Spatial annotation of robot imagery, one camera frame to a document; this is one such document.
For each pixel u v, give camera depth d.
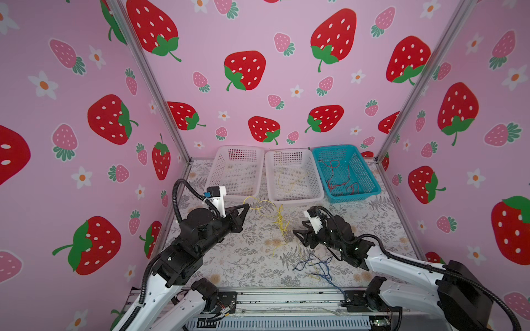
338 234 0.60
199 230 0.45
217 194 0.55
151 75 0.85
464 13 0.69
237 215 0.56
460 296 0.41
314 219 0.70
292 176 1.11
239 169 1.15
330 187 1.07
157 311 0.43
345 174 1.15
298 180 1.11
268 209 0.99
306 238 0.71
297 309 0.73
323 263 0.83
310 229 0.72
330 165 1.14
